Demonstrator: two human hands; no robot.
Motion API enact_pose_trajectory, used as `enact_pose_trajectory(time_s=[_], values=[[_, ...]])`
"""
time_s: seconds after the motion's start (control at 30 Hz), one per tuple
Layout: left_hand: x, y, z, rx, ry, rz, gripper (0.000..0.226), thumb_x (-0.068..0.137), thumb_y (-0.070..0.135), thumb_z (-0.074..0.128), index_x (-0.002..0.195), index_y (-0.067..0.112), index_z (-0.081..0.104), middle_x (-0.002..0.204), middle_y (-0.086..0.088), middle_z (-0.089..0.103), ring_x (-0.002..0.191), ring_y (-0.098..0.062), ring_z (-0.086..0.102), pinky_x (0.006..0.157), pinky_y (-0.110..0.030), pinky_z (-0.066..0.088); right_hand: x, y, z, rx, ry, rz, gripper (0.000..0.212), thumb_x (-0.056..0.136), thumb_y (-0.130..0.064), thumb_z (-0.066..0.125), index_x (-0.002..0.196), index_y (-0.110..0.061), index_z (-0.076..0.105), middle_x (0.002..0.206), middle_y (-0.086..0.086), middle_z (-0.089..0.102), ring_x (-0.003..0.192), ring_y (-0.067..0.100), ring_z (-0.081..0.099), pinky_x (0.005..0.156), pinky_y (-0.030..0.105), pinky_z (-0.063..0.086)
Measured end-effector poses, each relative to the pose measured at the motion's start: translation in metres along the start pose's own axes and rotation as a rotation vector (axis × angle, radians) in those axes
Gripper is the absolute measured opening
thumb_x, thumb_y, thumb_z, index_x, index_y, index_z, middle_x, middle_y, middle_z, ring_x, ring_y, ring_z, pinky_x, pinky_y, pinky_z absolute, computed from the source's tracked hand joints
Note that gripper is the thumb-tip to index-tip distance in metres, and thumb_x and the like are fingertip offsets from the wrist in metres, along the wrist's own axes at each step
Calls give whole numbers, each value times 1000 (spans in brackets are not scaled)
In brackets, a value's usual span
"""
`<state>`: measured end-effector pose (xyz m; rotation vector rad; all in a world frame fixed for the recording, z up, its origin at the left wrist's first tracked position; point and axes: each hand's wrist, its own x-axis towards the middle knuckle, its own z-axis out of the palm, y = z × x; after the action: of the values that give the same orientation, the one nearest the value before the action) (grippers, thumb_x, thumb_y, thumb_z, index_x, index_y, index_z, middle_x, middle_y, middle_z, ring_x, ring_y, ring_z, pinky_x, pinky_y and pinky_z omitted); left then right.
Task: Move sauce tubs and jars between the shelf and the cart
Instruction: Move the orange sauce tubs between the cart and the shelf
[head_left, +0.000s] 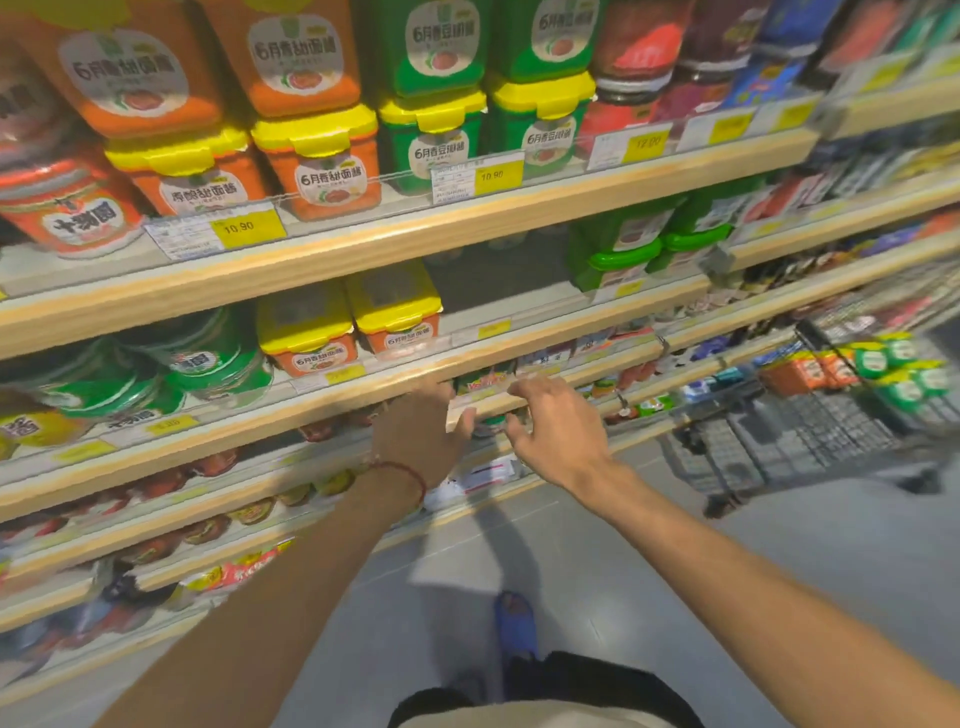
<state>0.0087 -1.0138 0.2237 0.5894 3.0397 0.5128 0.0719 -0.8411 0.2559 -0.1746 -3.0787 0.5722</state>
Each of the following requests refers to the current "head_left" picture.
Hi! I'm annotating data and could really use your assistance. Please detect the person's right hand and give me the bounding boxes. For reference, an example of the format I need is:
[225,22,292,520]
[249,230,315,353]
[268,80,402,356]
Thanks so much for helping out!
[504,375,616,494]

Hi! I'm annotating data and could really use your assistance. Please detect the person's left hand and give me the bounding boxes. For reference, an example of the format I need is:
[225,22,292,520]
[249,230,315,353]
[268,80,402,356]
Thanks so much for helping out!
[367,381,478,496]

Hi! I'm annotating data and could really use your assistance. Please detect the person's right forearm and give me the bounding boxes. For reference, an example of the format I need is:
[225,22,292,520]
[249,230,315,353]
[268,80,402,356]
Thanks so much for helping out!
[571,459,960,728]

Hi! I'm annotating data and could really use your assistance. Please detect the person's left forearm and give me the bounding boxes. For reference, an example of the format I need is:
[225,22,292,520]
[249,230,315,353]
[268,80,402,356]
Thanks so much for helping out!
[93,471,426,728]

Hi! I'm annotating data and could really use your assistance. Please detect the row of small sauce packets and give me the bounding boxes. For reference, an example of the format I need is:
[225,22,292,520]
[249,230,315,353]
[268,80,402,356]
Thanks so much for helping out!
[454,321,680,426]

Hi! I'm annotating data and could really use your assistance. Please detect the orange sauce tub yellow lid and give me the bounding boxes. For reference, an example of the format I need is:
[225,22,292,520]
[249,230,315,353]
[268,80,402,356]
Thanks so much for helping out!
[255,283,360,378]
[251,103,384,223]
[105,126,270,220]
[345,261,444,359]

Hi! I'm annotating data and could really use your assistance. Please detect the blue shoe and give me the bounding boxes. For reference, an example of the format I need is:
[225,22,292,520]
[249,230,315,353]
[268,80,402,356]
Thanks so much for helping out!
[492,591,540,663]

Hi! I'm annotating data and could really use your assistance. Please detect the wooden shelf board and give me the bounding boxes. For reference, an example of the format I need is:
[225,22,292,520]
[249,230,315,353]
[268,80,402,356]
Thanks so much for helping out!
[0,129,820,363]
[0,337,670,601]
[0,420,680,637]
[0,274,712,523]
[721,174,960,273]
[658,231,960,352]
[816,73,960,142]

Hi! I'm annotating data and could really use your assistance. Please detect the row of brown jars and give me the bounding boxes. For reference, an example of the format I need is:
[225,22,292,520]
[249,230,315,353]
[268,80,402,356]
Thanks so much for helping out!
[112,468,357,568]

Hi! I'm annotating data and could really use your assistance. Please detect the yellow and white price tag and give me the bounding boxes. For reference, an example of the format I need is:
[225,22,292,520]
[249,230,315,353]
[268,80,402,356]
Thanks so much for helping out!
[585,122,674,172]
[676,107,756,153]
[144,204,289,262]
[429,152,527,207]
[748,96,820,138]

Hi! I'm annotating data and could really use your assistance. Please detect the black shorts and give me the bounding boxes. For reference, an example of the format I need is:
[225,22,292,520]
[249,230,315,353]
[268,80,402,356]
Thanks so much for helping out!
[387,651,708,728]

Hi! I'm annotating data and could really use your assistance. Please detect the green lidded sauce jar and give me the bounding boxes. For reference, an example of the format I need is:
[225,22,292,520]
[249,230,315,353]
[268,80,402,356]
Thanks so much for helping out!
[0,336,186,423]
[118,306,276,411]

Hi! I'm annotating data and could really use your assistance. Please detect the metal shopping cart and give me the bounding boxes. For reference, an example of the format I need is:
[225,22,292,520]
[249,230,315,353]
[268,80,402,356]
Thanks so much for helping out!
[657,262,960,520]

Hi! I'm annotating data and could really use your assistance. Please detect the row of red yellow packets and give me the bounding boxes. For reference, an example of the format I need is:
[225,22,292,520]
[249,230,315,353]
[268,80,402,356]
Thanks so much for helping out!
[0,537,298,661]

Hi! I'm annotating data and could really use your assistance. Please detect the row of red jars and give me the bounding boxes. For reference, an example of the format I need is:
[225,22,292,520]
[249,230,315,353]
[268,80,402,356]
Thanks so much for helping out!
[0,405,380,541]

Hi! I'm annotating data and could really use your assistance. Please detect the small orange sauce tub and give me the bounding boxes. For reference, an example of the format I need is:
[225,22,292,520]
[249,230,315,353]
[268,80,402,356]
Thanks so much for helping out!
[816,347,861,390]
[759,351,828,397]

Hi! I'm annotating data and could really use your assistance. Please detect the white shirt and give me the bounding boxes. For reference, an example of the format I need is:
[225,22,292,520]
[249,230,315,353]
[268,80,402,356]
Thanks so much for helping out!
[401,700,678,728]

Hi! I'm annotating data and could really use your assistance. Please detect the green sauce tub yellow lid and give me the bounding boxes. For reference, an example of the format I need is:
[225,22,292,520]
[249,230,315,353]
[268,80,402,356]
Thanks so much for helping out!
[486,70,598,180]
[377,88,489,195]

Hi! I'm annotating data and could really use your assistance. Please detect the red chili sauce jar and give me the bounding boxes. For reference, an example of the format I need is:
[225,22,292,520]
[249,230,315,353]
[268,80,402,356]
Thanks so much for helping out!
[591,0,696,93]
[576,88,663,160]

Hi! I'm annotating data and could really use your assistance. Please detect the small green sauce tub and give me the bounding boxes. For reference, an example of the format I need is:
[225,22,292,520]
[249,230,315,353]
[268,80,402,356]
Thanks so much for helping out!
[879,332,921,369]
[876,370,932,414]
[850,341,891,381]
[910,360,954,399]

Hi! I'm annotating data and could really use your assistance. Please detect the yellow sauce jar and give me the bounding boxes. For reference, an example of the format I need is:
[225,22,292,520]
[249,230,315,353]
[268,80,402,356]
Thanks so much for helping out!
[0,409,93,454]

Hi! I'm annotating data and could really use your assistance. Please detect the dark sauce jar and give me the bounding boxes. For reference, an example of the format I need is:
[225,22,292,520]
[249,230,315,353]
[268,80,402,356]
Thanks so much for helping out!
[660,0,774,125]

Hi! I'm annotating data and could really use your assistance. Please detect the red sauce jar white label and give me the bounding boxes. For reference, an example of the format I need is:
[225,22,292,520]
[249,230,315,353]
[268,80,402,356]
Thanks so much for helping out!
[0,159,146,261]

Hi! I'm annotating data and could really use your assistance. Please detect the blue sauce packet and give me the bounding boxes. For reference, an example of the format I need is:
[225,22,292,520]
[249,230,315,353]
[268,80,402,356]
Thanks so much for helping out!
[723,0,849,110]

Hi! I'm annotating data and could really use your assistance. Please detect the red string bracelet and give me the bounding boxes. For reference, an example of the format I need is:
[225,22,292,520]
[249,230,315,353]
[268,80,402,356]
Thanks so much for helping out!
[358,457,429,507]

